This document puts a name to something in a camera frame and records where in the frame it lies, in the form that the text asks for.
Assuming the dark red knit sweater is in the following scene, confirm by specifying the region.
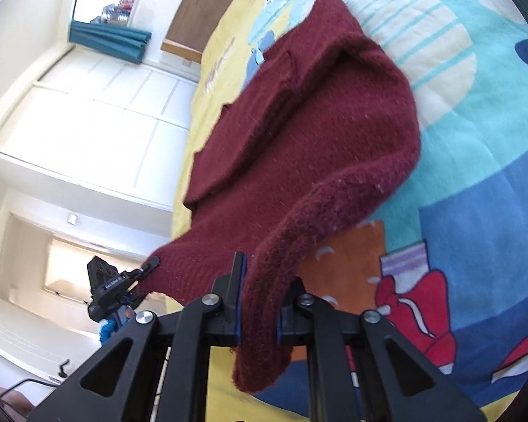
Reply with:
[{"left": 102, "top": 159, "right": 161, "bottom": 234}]
[{"left": 141, "top": 0, "right": 421, "bottom": 394}]

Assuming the yellow dinosaur bed cover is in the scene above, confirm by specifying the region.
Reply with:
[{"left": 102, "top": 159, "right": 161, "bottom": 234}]
[{"left": 177, "top": 0, "right": 528, "bottom": 421}]

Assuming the white wardrobe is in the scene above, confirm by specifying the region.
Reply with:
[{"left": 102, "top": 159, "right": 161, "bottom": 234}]
[{"left": 0, "top": 48, "right": 196, "bottom": 236}]

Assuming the teal curtain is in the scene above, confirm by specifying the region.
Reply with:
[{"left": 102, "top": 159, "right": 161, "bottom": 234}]
[{"left": 68, "top": 20, "right": 151, "bottom": 64}]

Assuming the wooden headboard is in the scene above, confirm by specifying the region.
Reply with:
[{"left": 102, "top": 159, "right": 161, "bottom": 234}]
[{"left": 161, "top": 0, "right": 233, "bottom": 64}]

